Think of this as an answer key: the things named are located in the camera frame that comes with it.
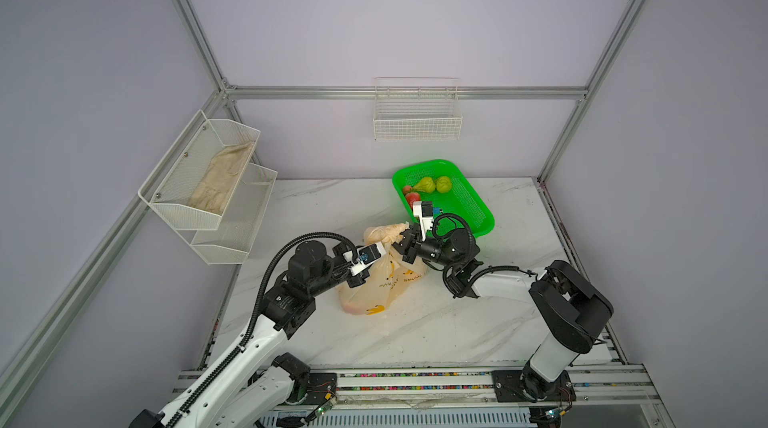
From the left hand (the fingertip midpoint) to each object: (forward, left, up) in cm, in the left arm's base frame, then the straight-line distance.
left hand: (374, 246), depth 70 cm
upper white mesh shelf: (+17, +48, +4) cm, 51 cm away
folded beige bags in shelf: (+20, +43, +3) cm, 48 cm away
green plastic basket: (+34, -30, -20) cm, 49 cm away
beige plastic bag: (-7, 0, -12) cm, 14 cm away
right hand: (+3, -1, +1) cm, 3 cm away
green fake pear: (+41, -17, -20) cm, 48 cm away
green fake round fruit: (+41, -24, -20) cm, 51 cm away
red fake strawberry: (+35, -12, -21) cm, 43 cm away
